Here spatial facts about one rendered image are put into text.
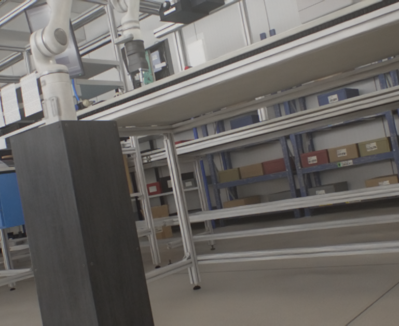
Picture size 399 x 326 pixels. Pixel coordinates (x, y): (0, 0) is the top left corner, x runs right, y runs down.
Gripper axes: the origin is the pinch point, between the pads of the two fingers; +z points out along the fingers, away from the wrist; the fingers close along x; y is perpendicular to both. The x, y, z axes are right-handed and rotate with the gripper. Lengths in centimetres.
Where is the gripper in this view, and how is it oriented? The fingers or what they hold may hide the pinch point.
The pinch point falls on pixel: (138, 86)
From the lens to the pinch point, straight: 205.3
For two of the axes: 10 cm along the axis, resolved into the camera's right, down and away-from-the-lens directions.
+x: -8.2, 1.8, 5.4
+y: 5.3, -0.7, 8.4
